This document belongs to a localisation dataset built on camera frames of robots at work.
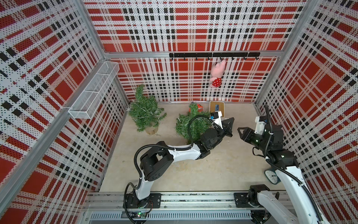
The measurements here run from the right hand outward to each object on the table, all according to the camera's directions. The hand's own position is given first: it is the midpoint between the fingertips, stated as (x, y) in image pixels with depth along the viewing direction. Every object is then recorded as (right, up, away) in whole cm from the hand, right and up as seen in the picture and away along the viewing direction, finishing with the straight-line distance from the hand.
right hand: (242, 130), depth 73 cm
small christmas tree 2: (-23, +2, +2) cm, 24 cm away
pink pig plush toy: (-9, +37, +20) cm, 43 cm away
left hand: (-3, +6, 0) cm, 6 cm away
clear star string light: (-51, +7, +9) cm, 52 cm away
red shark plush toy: (-19, +13, +35) cm, 42 cm away
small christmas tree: (-54, +10, +8) cm, 55 cm away
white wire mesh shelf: (-97, +15, +20) cm, 100 cm away
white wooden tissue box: (-4, +16, +41) cm, 44 cm away
